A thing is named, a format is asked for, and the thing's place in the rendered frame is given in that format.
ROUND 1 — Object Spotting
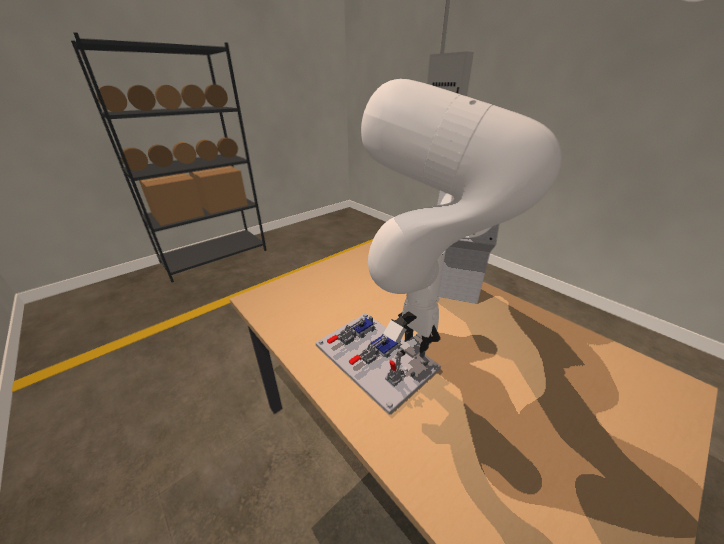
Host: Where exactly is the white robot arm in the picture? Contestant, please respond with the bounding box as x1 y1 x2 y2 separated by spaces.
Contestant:
361 79 561 307

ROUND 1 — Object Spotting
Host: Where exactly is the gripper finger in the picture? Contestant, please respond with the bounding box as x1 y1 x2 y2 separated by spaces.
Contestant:
420 325 441 353
398 313 414 342

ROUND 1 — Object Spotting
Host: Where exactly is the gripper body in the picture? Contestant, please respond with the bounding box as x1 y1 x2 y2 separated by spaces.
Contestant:
402 298 439 337

